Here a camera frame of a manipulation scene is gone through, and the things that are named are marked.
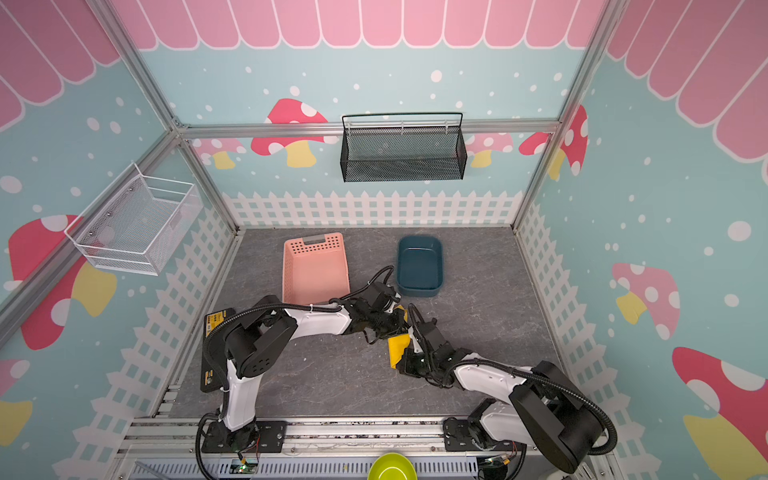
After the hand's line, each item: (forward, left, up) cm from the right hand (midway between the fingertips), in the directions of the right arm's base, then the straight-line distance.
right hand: (393, 365), depth 85 cm
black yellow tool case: (-4, +50, +2) cm, 50 cm away
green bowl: (-24, 0, 0) cm, 24 cm away
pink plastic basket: (+36, +29, -2) cm, 46 cm away
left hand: (+9, -6, +1) cm, 10 cm away
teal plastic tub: (+38, -10, -2) cm, 39 cm away
